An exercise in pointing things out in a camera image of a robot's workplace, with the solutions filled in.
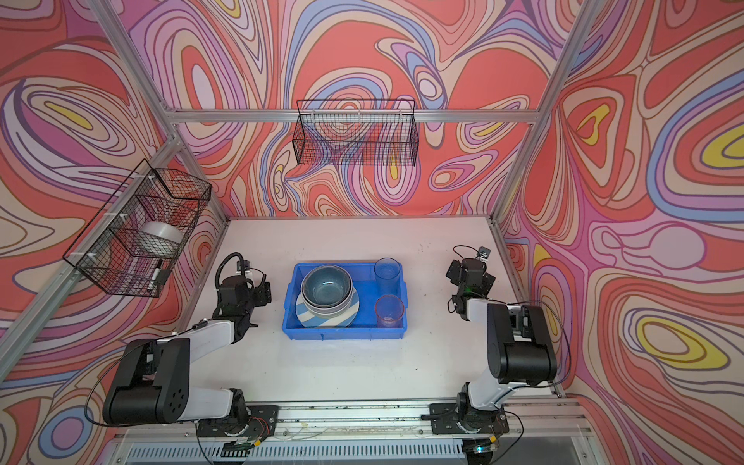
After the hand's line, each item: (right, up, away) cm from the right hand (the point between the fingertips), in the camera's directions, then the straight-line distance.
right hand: (471, 272), depth 96 cm
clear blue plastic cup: (-29, +1, -2) cm, 29 cm away
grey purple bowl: (-48, -10, -16) cm, 51 cm away
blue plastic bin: (-36, -18, -3) cm, 40 cm away
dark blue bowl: (-47, -4, -8) cm, 48 cm away
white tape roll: (-86, +11, -25) cm, 91 cm away
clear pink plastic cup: (-28, -12, -5) cm, 31 cm away
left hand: (-71, -2, -3) cm, 71 cm away
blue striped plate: (-52, -13, -10) cm, 55 cm away
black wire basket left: (-96, +7, -30) cm, 100 cm away
